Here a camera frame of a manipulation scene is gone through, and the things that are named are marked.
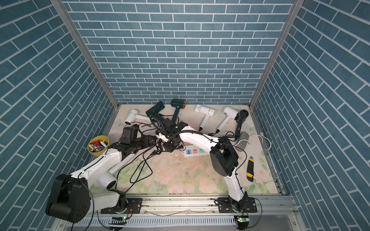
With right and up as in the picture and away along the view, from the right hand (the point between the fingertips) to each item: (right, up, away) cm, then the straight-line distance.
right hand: (170, 147), depth 87 cm
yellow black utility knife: (+48, -15, -3) cm, 50 cm away
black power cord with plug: (-11, -4, +5) cm, 12 cm away
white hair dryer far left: (-31, +21, +21) cm, 43 cm away
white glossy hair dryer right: (+45, +22, +25) cm, 56 cm away
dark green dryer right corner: (+49, +18, +18) cm, 56 cm away
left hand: (-10, +4, +1) cm, 11 cm away
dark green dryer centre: (+2, +30, +33) cm, 45 cm away
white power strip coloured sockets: (+12, -3, +5) cm, 14 cm away
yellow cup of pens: (-41, +2, -4) cm, 42 cm away
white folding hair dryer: (+26, +23, +25) cm, 43 cm away
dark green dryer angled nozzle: (-16, +23, +23) cm, 37 cm away
